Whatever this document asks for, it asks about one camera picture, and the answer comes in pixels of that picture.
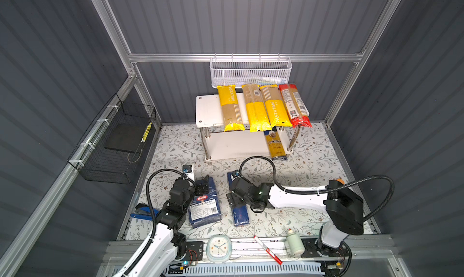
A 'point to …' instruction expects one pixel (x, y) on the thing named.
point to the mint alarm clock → (219, 248)
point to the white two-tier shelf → (220, 144)
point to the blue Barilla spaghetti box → (240, 214)
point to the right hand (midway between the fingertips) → (236, 196)
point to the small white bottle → (296, 244)
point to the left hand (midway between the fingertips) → (198, 175)
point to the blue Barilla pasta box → (205, 209)
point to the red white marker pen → (277, 259)
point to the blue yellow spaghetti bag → (277, 150)
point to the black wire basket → (108, 150)
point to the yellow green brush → (147, 132)
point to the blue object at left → (143, 211)
